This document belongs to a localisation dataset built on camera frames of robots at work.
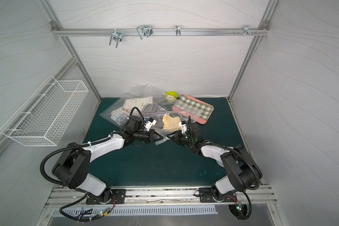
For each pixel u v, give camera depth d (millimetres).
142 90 1145
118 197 735
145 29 764
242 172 441
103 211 689
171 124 984
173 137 785
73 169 441
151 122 807
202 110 1095
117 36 791
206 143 661
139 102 1143
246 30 764
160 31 784
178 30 781
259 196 746
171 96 1150
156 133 803
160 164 822
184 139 754
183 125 820
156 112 1030
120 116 1049
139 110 802
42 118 675
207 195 738
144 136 748
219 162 844
